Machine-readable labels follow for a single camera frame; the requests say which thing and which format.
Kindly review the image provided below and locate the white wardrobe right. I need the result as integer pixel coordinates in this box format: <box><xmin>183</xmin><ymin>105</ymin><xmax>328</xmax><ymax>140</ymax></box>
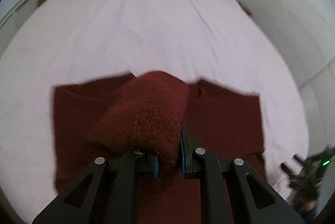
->
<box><xmin>242</xmin><ymin>0</ymin><xmax>334</xmax><ymax>154</ymax></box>

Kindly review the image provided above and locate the white bed sheet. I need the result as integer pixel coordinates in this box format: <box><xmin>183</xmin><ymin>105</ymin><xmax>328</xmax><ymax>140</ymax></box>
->
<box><xmin>1</xmin><ymin>0</ymin><xmax>309</xmax><ymax>222</ymax></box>

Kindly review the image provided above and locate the dark red knit sweater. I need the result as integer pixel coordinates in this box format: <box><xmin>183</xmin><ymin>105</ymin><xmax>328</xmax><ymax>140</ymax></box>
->
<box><xmin>53</xmin><ymin>72</ymin><xmax>266</xmax><ymax>223</ymax></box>

